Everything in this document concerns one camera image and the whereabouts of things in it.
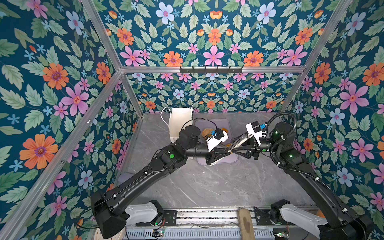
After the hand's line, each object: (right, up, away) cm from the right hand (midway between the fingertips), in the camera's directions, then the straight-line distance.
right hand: (233, 145), depth 60 cm
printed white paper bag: (-26, +14, +29) cm, 42 cm away
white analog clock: (-50, -42, +7) cm, 65 cm away
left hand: (-1, -1, -2) cm, 2 cm away
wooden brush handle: (+8, -38, +9) cm, 40 cm away
